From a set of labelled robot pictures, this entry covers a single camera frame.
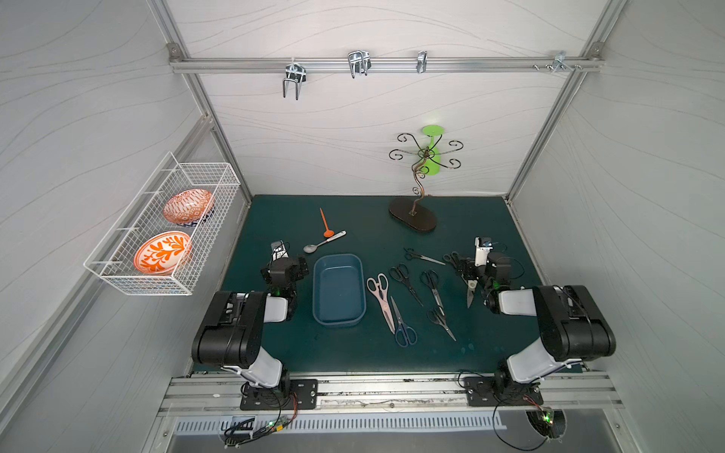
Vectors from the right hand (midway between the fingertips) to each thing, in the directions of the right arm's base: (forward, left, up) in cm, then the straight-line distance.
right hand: (473, 254), depth 96 cm
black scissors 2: (-7, +15, -5) cm, 17 cm away
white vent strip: (-50, +47, -5) cm, 68 cm away
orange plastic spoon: (+11, +53, -5) cm, 54 cm away
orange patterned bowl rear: (-7, +83, +29) cm, 88 cm away
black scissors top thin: (+3, +20, -5) cm, 21 cm away
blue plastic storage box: (-13, +46, -4) cm, 48 cm away
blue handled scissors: (-27, +24, -5) cm, 36 cm away
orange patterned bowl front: (-22, +82, +29) cm, 89 cm away
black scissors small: (-20, +14, -6) cm, 25 cm away
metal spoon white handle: (+3, +59, -4) cm, 59 cm away
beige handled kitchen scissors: (-10, +1, -5) cm, 11 cm away
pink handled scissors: (-11, +32, -5) cm, 34 cm away
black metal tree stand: (+23, +23, -4) cm, 33 cm away
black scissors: (-5, +25, -6) cm, 26 cm away
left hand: (-6, +64, +2) cm, 64 cm away
